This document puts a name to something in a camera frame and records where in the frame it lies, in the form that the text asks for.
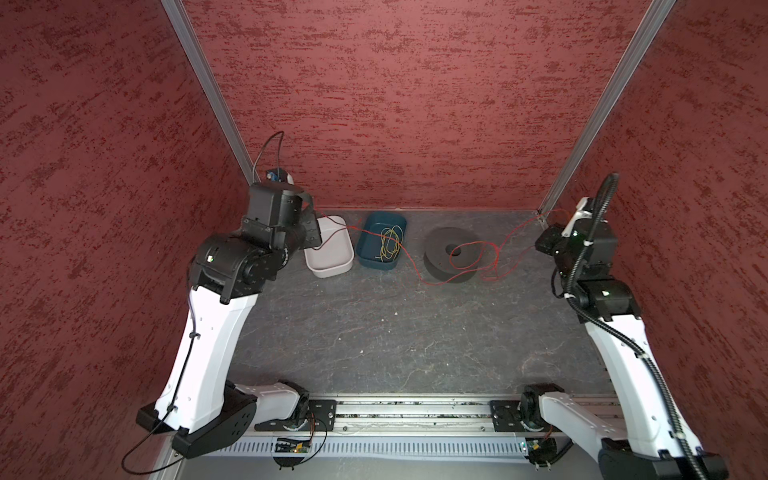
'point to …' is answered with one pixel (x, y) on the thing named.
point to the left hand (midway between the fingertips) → (304, 229)
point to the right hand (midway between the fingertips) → (550, 228)
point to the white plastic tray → (334, 257)
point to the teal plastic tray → (368, 246)
